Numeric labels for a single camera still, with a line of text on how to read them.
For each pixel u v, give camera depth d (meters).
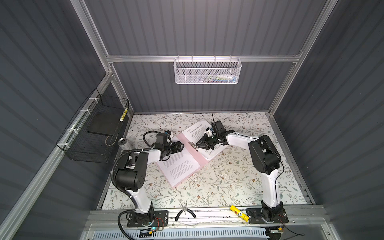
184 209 0.77
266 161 0.55
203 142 0.89
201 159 0.95
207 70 1.23
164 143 0.82
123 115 0.81
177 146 0.88
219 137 0.80
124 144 0.86
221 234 0.77
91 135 0.72
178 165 0.92
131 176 0.48
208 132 0.94
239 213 0.73
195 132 1.08
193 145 1.00
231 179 0.87
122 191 0.49
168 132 0.91
